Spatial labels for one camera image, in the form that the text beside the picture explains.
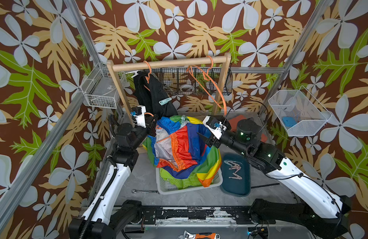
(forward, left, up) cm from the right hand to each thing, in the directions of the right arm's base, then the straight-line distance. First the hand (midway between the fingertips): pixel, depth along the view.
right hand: (203, 123), depth 60 cm
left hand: (+9, +21, -3) cm, 23 cm away
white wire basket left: (+31, +57, -6) cm, 65 cm away
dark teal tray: (-5, -23, -40) cm, 47 cm away
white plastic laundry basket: (-14, +20, -39) cm, 46 cm away
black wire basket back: (+49, +3, -13) cm, 51 cm away
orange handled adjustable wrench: (-35, +7, -40) cm, 54 cm away
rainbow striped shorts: (-2, +12, -15) cm, 19 cm away
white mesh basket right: (+20, -57, -14) cm, 62 cm away
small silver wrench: (-15, +36, -40) cm, 56 cm away
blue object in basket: (+13, -49, -14) cm, 53 cm away
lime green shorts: (-11, +3, -37) cm, 39 cm away
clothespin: (-8, -23, -40) cm, 47 cm away
